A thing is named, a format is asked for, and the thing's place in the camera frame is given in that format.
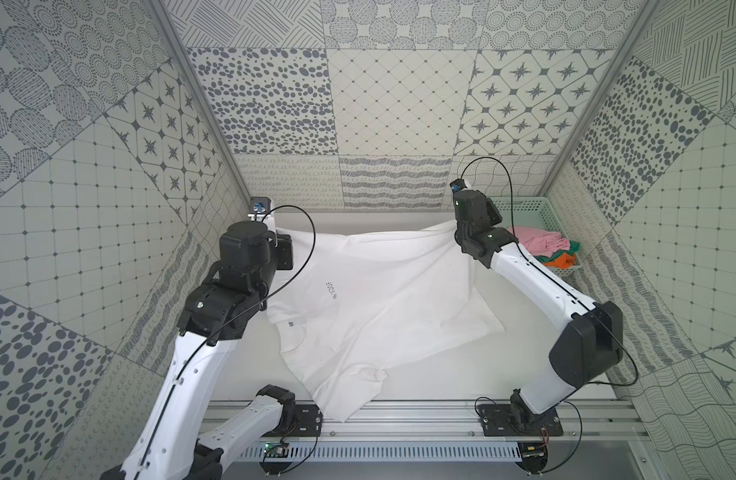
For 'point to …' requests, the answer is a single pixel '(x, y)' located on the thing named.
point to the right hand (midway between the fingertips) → (491, 207)
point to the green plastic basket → (535, 212)
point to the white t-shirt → (354, 304)
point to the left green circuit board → (276, 449)
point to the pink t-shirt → (541, 244)
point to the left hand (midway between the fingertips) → (264, 227)
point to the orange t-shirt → (564, 261)
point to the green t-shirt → (574, 248)
